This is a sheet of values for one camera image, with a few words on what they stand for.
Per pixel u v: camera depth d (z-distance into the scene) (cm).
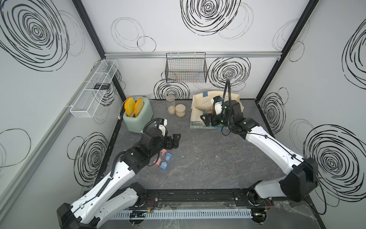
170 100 102
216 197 75
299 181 41
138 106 88
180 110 108
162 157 87
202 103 97
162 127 64
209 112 69
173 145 64
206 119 70
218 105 69
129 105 88
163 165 83
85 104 72
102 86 75
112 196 46
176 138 64
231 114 59
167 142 63
